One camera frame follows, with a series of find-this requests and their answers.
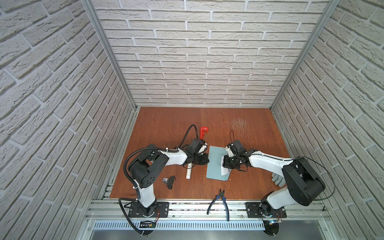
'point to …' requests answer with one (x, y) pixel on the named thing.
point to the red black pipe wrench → (202, 130)
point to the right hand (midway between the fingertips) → (222, 163)
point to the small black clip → (169, 181)
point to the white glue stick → (188, 170)
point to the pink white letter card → (224, 170)
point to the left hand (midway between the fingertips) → (210, 159)
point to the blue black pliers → (222, 195)
